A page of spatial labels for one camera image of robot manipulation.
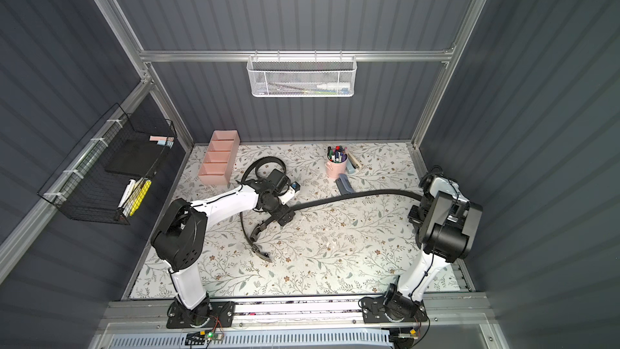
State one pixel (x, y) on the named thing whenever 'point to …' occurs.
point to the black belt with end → (245, 175)
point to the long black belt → (354, 195)
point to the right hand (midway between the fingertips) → (424, 232)
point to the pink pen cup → (333, 170)
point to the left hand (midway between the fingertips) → (282, 210)
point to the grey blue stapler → (344, 186)
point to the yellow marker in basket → (147, 185)
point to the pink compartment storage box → (220, 155)
